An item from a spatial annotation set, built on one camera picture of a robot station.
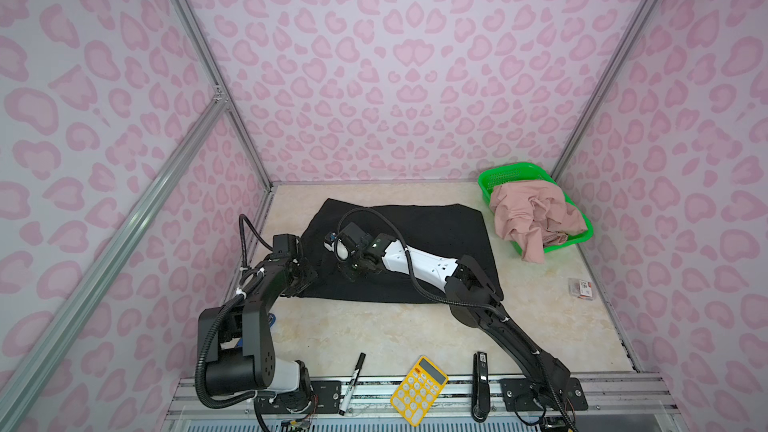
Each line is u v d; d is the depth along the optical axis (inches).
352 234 30.0
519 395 28.8
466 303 23.1
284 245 28.9
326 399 28.8
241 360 16.9
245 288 20.1
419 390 28.9
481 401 27.0
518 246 35.4
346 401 28.3
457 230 42.7
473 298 24.3
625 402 28.7
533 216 34.8
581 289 34.8
